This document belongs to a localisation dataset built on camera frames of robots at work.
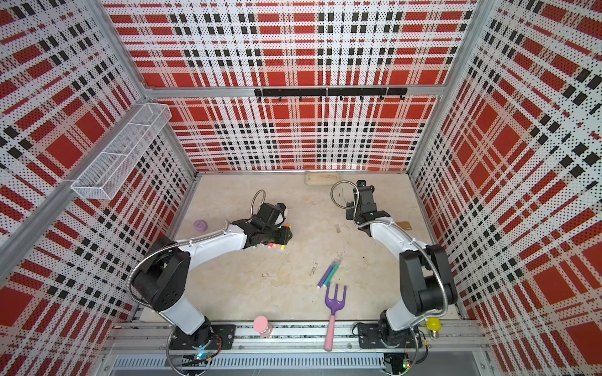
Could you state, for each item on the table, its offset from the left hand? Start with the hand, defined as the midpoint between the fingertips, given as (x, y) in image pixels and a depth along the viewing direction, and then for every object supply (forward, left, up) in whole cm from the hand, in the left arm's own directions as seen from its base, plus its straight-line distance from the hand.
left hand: (291, 234), depth 90 cm
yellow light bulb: (-31, -48, -4) cm, 57 cm away
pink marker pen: (-9, +6, +8) cm, 13 cm away
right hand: (+10, -28, +4) cm, 30 cm away
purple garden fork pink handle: (-24, -16, -7) cm, 30 cm away
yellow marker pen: (-3, +4, -6) cm, 7 cm away
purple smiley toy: (+7, +40, -5) cm, 41 cm away
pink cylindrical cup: (-33, +6, +3) cm, 33 cm away
